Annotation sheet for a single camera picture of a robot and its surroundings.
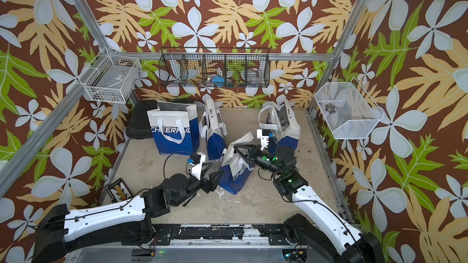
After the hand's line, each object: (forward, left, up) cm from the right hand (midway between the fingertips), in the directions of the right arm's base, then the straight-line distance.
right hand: (233, 148), depth 66 cm
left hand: (-3, +6, -8) cm, 10 cm away
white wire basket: (+37, +59, +6) cm, 70 cm away
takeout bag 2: (-4, -1, -12) cm, 13 cm away
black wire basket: (+51, +10, +2) cm, 52 cm away
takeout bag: (+17, +27, -7) cm, 33 cm away
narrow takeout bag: (+13, +9, -3) cm, 16 cm away
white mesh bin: (+23, -54, -4) cm, 59 cm away
